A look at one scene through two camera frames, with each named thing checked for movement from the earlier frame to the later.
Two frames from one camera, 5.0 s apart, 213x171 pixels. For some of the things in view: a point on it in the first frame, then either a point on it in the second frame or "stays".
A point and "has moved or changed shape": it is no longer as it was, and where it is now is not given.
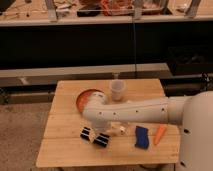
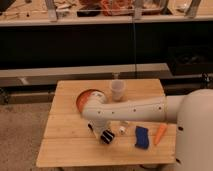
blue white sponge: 142,139 stays
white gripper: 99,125 stays
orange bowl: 82,99 stays
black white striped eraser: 89,135 has moved or changed shape
